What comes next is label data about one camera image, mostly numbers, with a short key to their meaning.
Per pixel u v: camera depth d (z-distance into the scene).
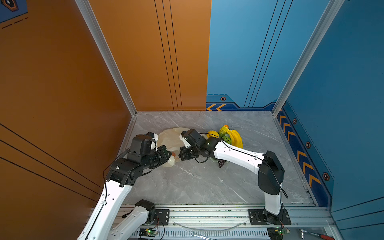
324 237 0.68
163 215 0.74
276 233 0.70
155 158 0.56
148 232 0.71
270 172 0.45
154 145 0.53
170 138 0.85
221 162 0.85
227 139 0.94
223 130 0.94
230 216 0.76
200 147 0.62
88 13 0.71
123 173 0.43
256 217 0.73
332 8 0.70
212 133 0.93
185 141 0.66
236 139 0.91
